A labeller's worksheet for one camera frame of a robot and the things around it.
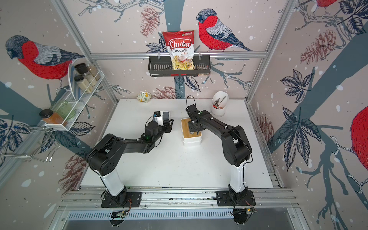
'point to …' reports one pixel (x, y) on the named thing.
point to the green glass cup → (63, 108)
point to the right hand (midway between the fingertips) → (194, 126)
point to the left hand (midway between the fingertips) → (173, 117)
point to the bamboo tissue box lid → (186, 129)
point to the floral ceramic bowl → (143, 97)
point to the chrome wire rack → (26, 142)
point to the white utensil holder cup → (220, 101)
